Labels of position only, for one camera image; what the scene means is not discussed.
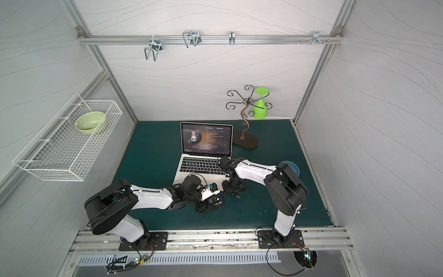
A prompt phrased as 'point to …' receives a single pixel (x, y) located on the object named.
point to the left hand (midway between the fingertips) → (215, 203)
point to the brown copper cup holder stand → (239, 136)
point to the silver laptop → (202, 145)
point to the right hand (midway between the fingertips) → (231, 191)
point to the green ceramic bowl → (88, 122)
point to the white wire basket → (70, 145)
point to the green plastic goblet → (260, 107)
